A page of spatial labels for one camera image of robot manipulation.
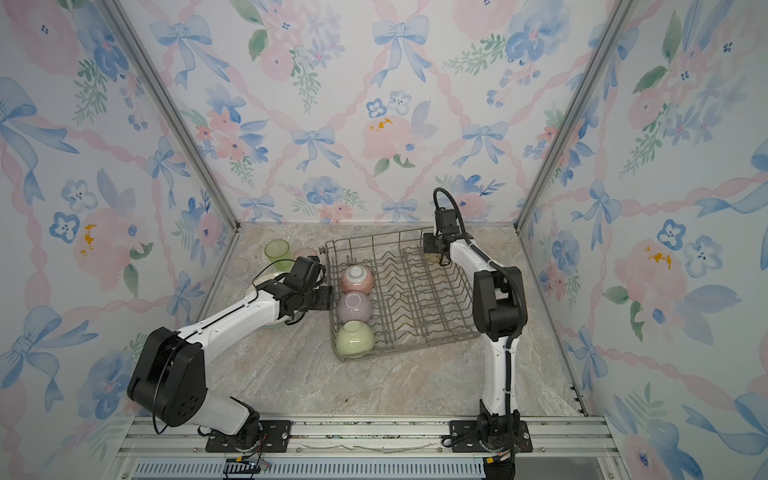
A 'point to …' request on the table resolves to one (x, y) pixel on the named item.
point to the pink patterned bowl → (357, 278)
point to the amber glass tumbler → (432, 257)
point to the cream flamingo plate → (270, 277)
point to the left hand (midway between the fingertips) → (324, 294)
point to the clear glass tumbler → (236, 272)
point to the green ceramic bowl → (354, 339)
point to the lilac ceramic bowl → (353, 306)
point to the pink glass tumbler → (304, 252)
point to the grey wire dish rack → (390, 296)
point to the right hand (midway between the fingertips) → (437, 238)
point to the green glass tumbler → (278, 249)
